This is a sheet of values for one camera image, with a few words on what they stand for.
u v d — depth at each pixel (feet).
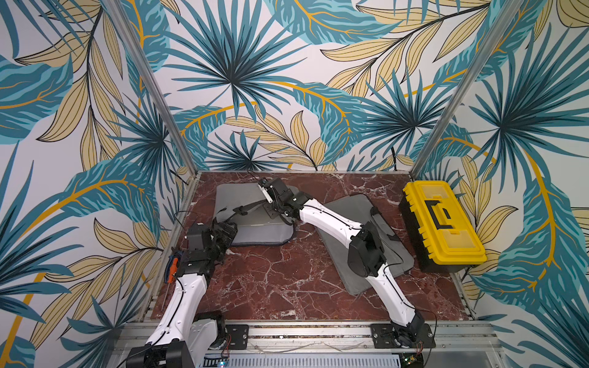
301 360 2.31
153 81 2.75
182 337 1.38
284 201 2.33
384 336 2.40
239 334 2.41
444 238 2.56
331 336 2.46
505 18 2.30
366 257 1.89
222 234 2.45
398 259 2.88
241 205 2.77
